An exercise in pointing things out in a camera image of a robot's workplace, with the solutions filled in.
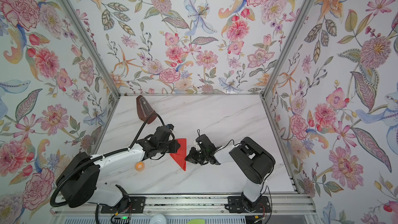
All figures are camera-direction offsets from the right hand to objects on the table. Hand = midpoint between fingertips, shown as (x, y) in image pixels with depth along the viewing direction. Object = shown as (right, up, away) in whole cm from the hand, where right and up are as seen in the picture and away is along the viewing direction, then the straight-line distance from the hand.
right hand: (183, 158), depth 88 cm
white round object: (-9, -19, -22) cm, 30 cm away
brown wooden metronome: (-25, +27, +10) cm, 39 cm away
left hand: (0, +7, -3) cm, 7 cm away
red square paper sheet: (-2, +2, +2) cm, 3 cm away
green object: (+8, -25, -15) cm, 30 cm away
